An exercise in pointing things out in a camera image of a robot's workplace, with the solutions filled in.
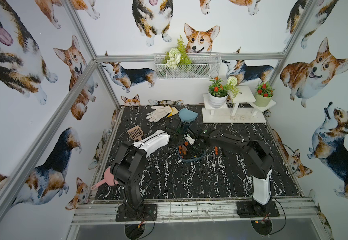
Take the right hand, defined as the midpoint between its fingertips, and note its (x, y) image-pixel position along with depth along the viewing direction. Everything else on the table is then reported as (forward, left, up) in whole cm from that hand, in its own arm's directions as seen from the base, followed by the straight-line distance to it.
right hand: (189, 152), depth 90 cm
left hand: (+8, +5, +2) cm, 10 cm away
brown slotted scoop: (+18, +37, -5) cm, 42 cm away
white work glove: (+34, +22, -2) cm, 41 cm away
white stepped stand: (+41, -42, -7) cm, 60 cm away
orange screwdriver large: (+2, -17, -3) cm, 18 cm away
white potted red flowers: (+26, -17, +23) cm, 38 cm away
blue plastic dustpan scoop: (+35, +2, -7) cm, 36 cm away
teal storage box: (-5, -1, +8) cm, 10 cm away
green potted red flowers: (+29, -47, +19) cm, 59 cm away
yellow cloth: (+37, +11, -4) cm, 39 cm away
